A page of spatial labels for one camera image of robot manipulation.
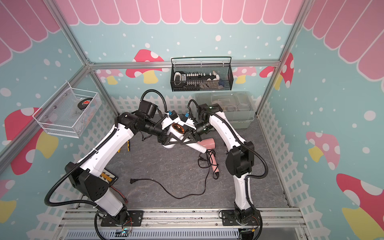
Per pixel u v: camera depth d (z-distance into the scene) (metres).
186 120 0.67
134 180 0.85
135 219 0.74
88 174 0.42
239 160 0.52
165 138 0.64
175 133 0.66
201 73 0.92
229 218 0.74
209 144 0.95
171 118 0.63
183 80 0.87
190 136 0.69
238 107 1.02
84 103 0.79
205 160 0.94
